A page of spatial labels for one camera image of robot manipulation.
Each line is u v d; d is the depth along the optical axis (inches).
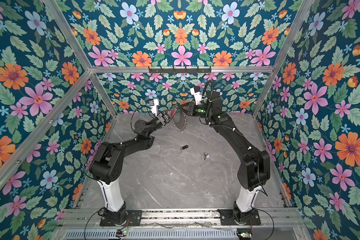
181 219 29.5
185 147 39.9
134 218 28.9
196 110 27.1
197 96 27.6
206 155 37.8
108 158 22.0
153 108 28.8
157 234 30.2
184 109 29.6
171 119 29.6
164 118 28.8
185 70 36.3
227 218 28.9
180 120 31.3
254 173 18.1
